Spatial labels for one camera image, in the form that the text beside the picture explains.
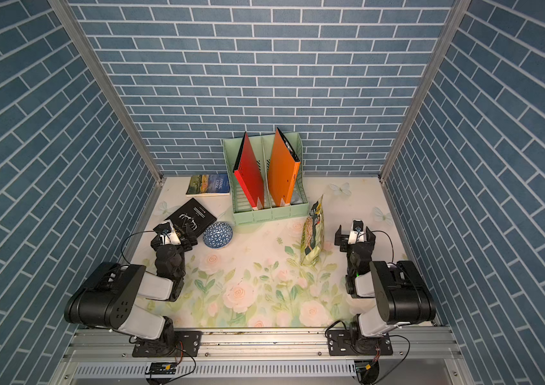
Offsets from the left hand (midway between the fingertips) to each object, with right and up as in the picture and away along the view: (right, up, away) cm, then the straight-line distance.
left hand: (181, 226), depth 88 cm
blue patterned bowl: (+11, -5, +10) cm, 16 cm away
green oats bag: (+49, -2, -4) cm, 49 cm away
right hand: (+66, -1, +2) cm, 66 cm away
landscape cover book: (+1, +16, +28) cm, 33 cm away
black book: (-1, +3, +14) cm, 14 cm away
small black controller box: (+1, -41, -16) cm, 44 cm away
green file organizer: (+29, +33, +14) cm, 46 cm away
